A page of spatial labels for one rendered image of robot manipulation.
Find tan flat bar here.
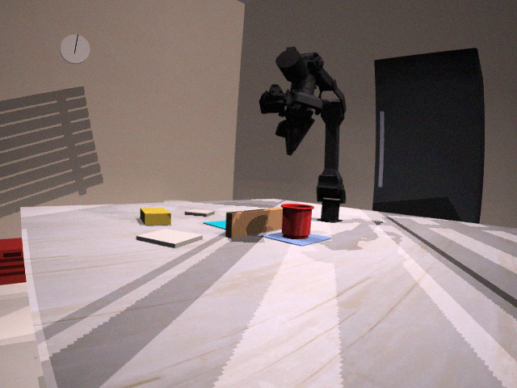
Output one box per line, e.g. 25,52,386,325
225,207,283,238

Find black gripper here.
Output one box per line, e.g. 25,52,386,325
276,86,323,156

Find white flat square slab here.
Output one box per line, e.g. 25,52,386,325
136,229,203,248

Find yellow block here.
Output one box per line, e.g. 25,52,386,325
140,208,171,226

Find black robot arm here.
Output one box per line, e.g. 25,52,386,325
259,46,347,223

